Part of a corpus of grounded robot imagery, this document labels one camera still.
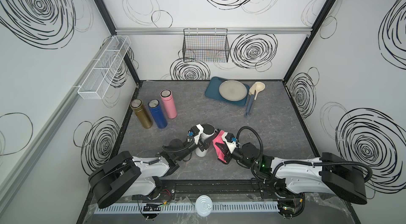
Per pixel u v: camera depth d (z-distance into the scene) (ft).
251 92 3.61
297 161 1.72
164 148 2.01
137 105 2.64
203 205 2.15
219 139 2.41
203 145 2.24
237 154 2.19
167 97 2.77
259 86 3.76
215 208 3.16
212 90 3.78
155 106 2.63
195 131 2.03
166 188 2.45
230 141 2.11
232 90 3.77
